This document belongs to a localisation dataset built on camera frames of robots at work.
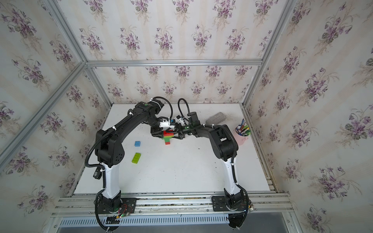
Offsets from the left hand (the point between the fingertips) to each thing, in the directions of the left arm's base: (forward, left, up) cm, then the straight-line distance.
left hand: (161, 130), depth 91 cm
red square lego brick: (-4, -4, -9) cm, 10 cm away
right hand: (-2, -7, -2) cm, 7 cm away
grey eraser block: (+16, -39, -7) cm, 42 cm away
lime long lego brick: (-4, -5, 0) cm, 6 cm away
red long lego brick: (-3, -4, +1) cm, 5 cm away
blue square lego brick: (-4, +17, -10) cm, 19 cm away
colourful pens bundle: (+1, -53, 0) cm, 53 cm away
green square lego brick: (-4, -4, -4) cm, 7 cm away
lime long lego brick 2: (-14, +15, -9) cm, 22 cm away
